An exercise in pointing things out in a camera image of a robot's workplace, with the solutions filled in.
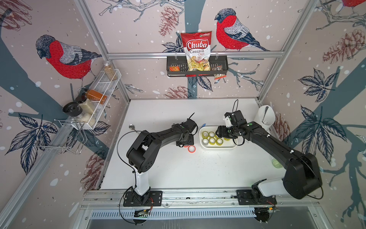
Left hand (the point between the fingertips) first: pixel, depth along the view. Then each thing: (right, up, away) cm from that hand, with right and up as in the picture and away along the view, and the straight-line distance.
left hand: (190, 139), depth 93 cm
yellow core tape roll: (+10, +3, +4) cm, 11 cm away
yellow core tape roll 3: (+15, -1, +2) cm, 15 cm away
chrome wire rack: (-54, +9, -35) cm, 65 cm away
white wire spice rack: (-54, +36, -7) cm, 65 cm away
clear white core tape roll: (+10, -2, +2) cm, 11 cm away
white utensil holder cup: (+52, +15, +4) cm, 55 cm away
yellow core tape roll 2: (+15, +3, +4) cm, 16 cm away
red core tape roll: (-3, -4, -1) cm, 5 cm away
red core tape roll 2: (+1, -6, -1) cm, 6 cm away
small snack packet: (+18, +42, -3) cm, 46 cm away
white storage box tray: (+13, 0, +2) cm, 13 cm away
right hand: (+18, +7, -7) cm, 20 cm away
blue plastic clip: (+10, +9, +10) cm, 17 cm away
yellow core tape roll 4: (+20, -2, +2) cm, 20 cm away
